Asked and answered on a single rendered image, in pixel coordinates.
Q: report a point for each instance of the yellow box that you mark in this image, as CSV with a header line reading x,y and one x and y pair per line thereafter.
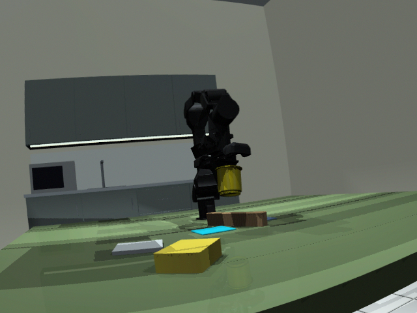
x,y
188,256

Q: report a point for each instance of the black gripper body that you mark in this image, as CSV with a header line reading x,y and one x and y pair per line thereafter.
x,y
229,150

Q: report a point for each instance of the brown wood-grain rectangular block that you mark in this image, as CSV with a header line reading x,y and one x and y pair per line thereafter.
x,y
253,218

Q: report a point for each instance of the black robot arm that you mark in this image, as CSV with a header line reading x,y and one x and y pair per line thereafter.
x,y
225,110

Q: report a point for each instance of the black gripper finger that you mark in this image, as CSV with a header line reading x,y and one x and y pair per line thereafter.
x,y
212,167
226,162

